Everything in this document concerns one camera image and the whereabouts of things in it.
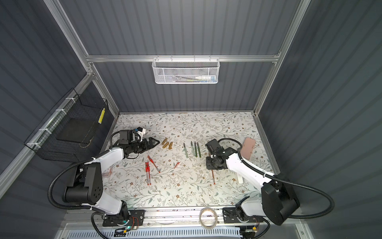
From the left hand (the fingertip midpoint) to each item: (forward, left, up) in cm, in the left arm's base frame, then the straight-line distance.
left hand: (156, 144), depth 90 cm
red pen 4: (-14, +4, -10) cm, 18 cm away
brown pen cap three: (+6, -4, -9) cm, 11 cm away
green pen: (+2, -18, -10) cm, 20 cm away
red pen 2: (-10, 0, -10) cm, 14 cm away
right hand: (-12, -34, -3) cm, 36 cm away
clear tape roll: (-39, -26, -8) cm, 48 cm away
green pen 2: (+2, -26, -10) cm, 28 cm away
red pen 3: (-13, +6, -9) cm, 17 cm away
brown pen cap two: (+9, -3, -9) cm, 13 cm away
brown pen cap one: (+4, -7, -9) cm, 12 cm away
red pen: (-17, -35, -10) cm, 40 cm away
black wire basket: (-4, +35, +20) cm, 40 cm away
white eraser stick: (-20, -49, -6) cm, 53 cm away
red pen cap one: (-9, -12, -9) cm, 18 cm away
